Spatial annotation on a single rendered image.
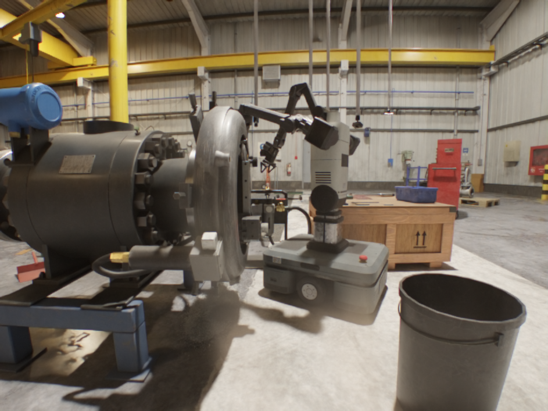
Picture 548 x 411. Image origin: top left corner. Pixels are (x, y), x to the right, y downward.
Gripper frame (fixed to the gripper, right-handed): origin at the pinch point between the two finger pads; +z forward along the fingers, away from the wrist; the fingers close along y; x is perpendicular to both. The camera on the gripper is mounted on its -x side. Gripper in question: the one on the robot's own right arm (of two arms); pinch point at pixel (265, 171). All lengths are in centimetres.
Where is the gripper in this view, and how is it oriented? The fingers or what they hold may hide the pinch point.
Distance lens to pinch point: 201.8
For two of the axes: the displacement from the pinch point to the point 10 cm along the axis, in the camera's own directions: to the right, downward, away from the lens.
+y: -5.3, 1.1, -8.4
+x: 7.4, 5.5, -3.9
